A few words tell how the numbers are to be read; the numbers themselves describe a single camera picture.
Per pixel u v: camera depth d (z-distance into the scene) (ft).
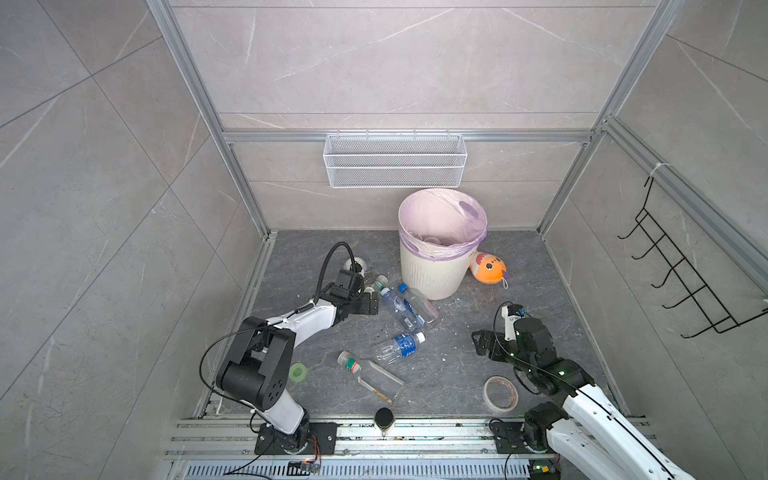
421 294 3.20
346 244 2.52
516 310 2.34
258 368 1.48
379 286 3.22
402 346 2.74
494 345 2.33
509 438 2.40
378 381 2.72
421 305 3.15
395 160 3.29
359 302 2.78
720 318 1.91
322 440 2.40
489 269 3.20
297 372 2.75
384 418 2.24
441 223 3.29
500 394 2.63
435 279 2.95
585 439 1.91
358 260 3.50
